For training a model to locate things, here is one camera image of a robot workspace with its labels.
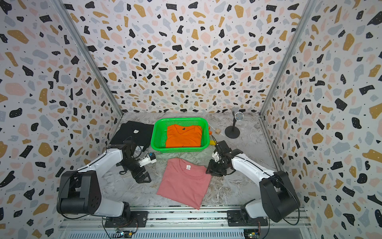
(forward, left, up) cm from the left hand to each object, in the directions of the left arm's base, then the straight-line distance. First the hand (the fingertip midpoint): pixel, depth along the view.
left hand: (147, 173), depth 85 cm
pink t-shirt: (-4, -22, -4) cm, 22 cm away
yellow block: (+21, -39, -1) cm, 45 cm away
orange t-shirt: (+28, -16, -2) cm, 33 cm away
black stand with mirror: (+33, -55, -4) cm, 64 cm away
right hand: (0, -35, +1) cm, 35 cm away
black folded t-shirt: (+31, +12, -3) cm, 34 cm away
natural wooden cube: (+33, -44, -3) cm, 55 cm away
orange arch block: (+30, -38, -1) cm, 49 cm away
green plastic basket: (+31, -2, +1) cm, 31 cm away
